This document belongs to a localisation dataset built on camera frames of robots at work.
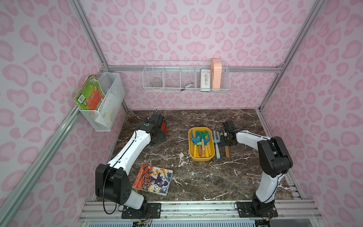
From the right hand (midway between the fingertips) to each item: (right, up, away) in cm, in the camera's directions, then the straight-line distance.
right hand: (224, 140), depth 100 cm
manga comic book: (-46, -20, -17) cm, 53 cm away
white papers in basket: (-73, +21, -15) cm, 77 cm away
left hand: (-44, +4, -15) cm, 47 cm away
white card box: (-15, +40, -9) cm, 43 cm away
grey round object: (-47, +39, -3) cm, 61 cm away
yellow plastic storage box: (-10, -3, -3) cm, 11 cm away
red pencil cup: (-43, +9, +1) cm, 44 cm away
